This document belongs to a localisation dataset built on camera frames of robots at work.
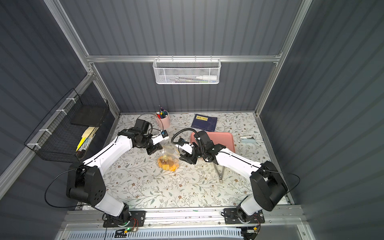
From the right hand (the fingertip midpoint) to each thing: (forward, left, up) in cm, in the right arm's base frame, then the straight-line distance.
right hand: (184, 152), depth 82 cm
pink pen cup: (+29, +17, -5) cm, 34 cm away
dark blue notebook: (+34, -14, -14) cm, 39 cm away
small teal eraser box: (+18, -43, -13) cm, 48 cm away
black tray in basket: (+15, +53, +14) cm, 57 cm away
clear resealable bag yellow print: (+2, +11, -13) cm, 17 cm away
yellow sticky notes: (+1, +48, +14) cm, 50 cm away
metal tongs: (-9, -21, -14) cm, 27 cm away
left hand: (+4, +14, -2) cm, 15 cm away
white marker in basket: (+42, -13, +20) cm, 48 cm away
